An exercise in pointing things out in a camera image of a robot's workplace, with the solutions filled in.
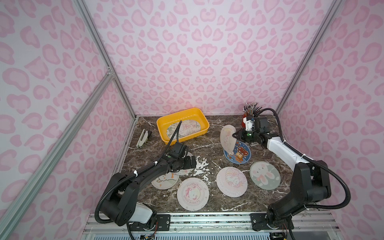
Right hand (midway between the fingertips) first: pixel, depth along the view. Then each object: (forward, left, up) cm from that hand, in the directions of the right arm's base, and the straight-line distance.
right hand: (234, 134), depth 88 cm
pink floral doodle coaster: (+16, +29, -15) cm, 36 cm away
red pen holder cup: (+20, -10, -5) cm, 23 cm away
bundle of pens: (+21, -14, 0) cm, 25 cm away
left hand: (-14, +25, -10) cm, 30 cm away
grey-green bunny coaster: (-18, -18, -16) cm, 30 cm away
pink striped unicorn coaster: (-30, +24, -15) cm, 41 cm away
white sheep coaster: (-23, +40, -16) cm, 49 cm away
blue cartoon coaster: (-4, -6, -17) cm, 18 cm away
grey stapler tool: (+7, +61, -15) cm, 63 cm away
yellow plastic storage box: (+30, +24, -14) cm, 41 cm away
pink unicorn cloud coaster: (-22, +2, -16) cm, 27 cm away
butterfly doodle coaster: (-17, +29, -15) cm, 37 cm away
